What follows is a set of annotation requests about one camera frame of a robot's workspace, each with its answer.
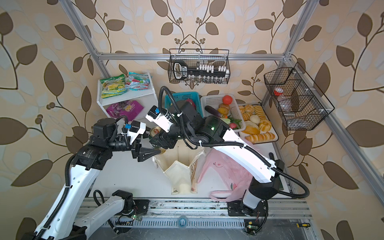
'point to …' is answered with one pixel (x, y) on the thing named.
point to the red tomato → (227, 99)
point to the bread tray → (259, 128)
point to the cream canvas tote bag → (178, 164)
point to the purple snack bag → (129, 109)
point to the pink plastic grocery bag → (234, 175)
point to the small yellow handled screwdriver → (303, 224)
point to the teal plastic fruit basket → (193, 96)
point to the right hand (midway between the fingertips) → (156, 134)
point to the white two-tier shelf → (147, 98)
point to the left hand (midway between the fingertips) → (159, 141)
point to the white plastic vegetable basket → (225, 106)
